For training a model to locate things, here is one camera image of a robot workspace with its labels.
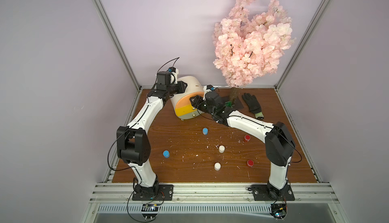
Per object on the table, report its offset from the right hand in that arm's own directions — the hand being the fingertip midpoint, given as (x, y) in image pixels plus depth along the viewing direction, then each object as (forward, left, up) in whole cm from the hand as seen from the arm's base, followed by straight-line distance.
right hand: (190, 96), depth 82 cm
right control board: (-48, -43, -27) cm, 70 cm away
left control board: (-50, +19, -28) cm, 61 cm away
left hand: (+8, +2, +2) cm, 9 cm away
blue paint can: (-9, -8, -23) cm, 26 cm away
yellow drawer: (-1, +5, -11) cm, 12 cm away
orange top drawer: (-1, +4, -2) cm, 4 cm away
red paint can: (-28, -33, -22) cm, 49 cm away
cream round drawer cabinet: (+10, -2, -1) cm, 10 cm away
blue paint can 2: (-25, +14, -22) cm, 36 cm away
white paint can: (-21, -18, -23) cm, 35 cm away
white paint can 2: (-30, -15, -22) cm, 40 cm away
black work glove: (+13, -43, -24) cm, 51 cm away
